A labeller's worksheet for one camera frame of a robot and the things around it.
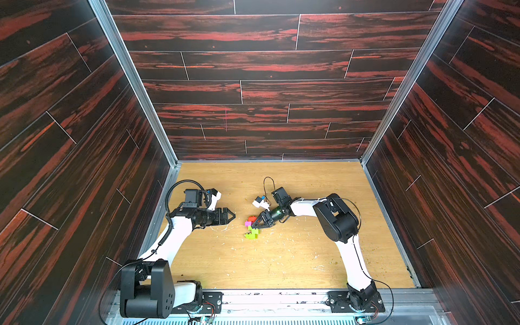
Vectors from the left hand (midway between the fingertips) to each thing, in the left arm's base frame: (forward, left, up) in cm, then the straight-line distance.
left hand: (228, 216), depth 86 cm
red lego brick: (+2, -10, -5) cm, 11 cm away
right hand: (+1, -11, -11) cm, 15 cm away
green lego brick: (-5, -10, -8) cm, 14 cm away
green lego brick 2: (-3, -11, -7) cm, 14 cm away
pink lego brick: (0, -8, -7) cm, 10 cm away
